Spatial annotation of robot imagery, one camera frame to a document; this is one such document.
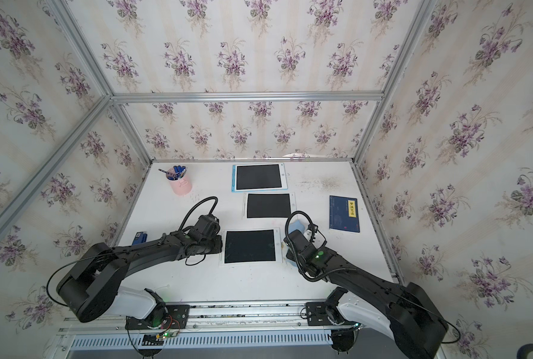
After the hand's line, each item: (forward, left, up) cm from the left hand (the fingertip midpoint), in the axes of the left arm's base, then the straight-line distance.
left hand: (222, 249), depth 90 cm
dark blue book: (+15, -53, +3) cm, 55 cm away
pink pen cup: (+27, +21, +8) cm, 35 cm away
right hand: (-2, -29, +4) cm, 30 cm away
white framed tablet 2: (+1, -7, -1) cm, 8 cm away
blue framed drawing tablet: (+41, -10, -2) cm, 43 cm away
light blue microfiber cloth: (+10, -31, +2) cm, 32 cm away
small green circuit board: (-28, +14, +2) cm, 32 cm away
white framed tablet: (+20, -19, +3) cm, 27 cm away
